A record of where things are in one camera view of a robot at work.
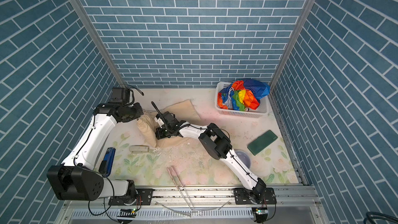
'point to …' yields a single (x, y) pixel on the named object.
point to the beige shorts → (185, 111)
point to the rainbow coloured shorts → (243, 94)
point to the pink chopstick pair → (182, 187)
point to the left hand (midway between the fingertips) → (141, 110)
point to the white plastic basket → (261, 110)
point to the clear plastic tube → (139, 149)
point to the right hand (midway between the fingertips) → (153, 134)
